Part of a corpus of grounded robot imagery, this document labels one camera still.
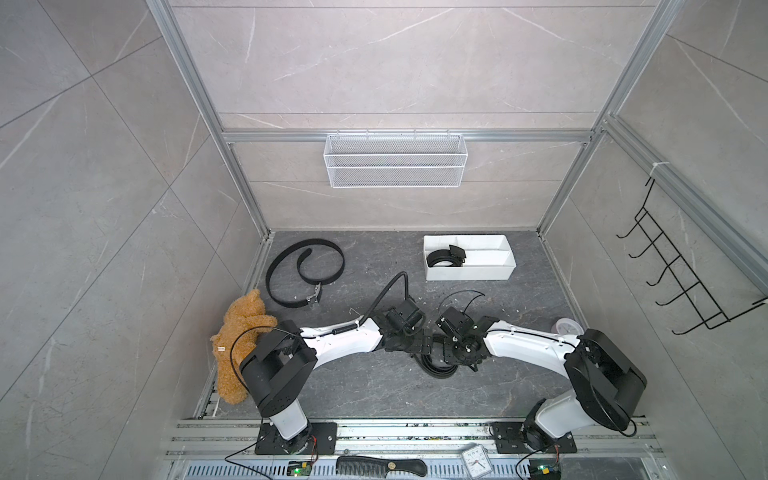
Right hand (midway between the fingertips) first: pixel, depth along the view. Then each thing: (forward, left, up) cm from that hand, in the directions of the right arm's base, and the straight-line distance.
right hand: (453, 357), depth 88 cm
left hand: (+3, +8, +6) cm, 11 cm away
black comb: (-26, +25, +1) cm, 36 cm away
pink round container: (+8, -37, +2) cm, 38 cm away
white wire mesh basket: (+57, +16, +31) cm, 67 cm away
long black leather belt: (+30, -3, +11) cm, 32 cm away
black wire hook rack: (0, -46, +32) cm, 56 cm away
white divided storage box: (+35, -17, +4) cm, 40 cm away
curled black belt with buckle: (+20, +43, +4) cm, 48 cm away
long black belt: (-3, +9, +3) cm, 9 cm away
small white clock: (-26, -1, +3) cm, 26 cm away
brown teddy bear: (+6, +60, +13) cm, 62 cm away
